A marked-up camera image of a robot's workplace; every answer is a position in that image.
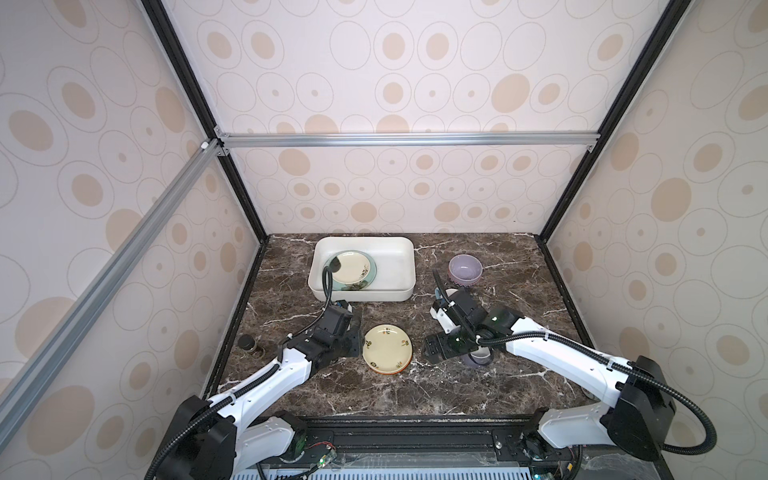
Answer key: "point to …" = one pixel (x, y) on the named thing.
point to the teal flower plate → (369, 278)
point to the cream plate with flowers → (387, 349)
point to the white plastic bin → (395, 260)
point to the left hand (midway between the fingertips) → (368, 337)
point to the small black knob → (246, 342)
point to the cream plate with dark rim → (350, 267)
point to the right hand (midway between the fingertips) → (436, 349)
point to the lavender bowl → (465, 270)
